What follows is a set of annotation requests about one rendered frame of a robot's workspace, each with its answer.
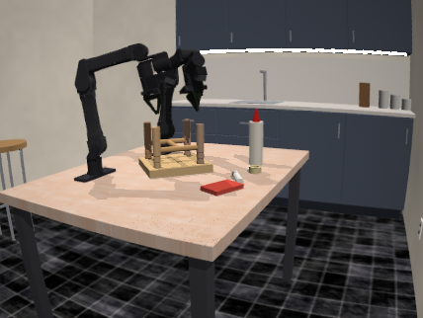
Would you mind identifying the grey bottle with red pointed cap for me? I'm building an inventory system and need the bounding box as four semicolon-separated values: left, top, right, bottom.
249;109;263;166

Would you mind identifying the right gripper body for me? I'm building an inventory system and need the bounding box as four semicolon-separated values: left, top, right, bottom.
140;74;161;99

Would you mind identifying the white cylinder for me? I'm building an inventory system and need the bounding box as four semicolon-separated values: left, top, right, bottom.
232;170;243;184

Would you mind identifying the tan wooden stool seat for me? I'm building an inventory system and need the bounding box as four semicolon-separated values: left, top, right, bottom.
138;153;213;179

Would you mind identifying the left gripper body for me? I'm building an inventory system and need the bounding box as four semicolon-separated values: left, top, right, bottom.
179;85;208;96

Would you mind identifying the brown wooden stool leg frame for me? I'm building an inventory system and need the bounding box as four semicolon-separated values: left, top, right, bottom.
143;119;205;168

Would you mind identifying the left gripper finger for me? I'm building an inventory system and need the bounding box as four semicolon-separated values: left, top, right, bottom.
197;91;203;110
187;91;198;111

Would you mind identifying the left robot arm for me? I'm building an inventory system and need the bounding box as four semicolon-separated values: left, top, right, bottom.
157;48;208;139

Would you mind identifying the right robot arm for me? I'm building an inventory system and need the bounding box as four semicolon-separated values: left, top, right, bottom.
74;43;177;183

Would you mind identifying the flat red rectangular pad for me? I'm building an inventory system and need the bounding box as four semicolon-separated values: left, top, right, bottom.
201;180;243;196

